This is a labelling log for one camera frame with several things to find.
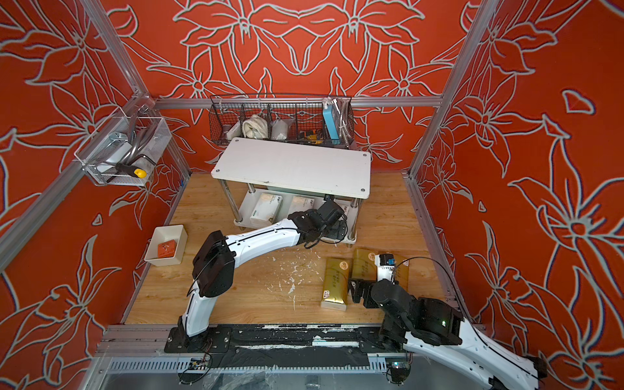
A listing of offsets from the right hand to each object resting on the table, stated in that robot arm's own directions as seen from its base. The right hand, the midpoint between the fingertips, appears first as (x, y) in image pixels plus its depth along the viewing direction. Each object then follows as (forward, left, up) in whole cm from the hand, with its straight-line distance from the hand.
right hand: (356, 284), depth 71 cm
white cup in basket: (+55, +27, +17) cm, 64 cm away
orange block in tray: (+14, +67, -7) cm, 69 cm away
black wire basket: (+61, +18, +18) cm, 66 cm away
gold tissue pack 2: (+9, -4, -7) cm, 12 cm away
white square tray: (+22, +74, -11) cm, 78 cm away
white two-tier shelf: (+23, +26, +20) cm, 40 cm away
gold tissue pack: (+3, +5, -7) cm, 9 cm away
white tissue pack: (+30, +32, -3) cm, 44 cm away
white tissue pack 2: (+32, +18, -2) cm, 37 cm away
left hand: (+23, +5, -1) cm, 23 cm away
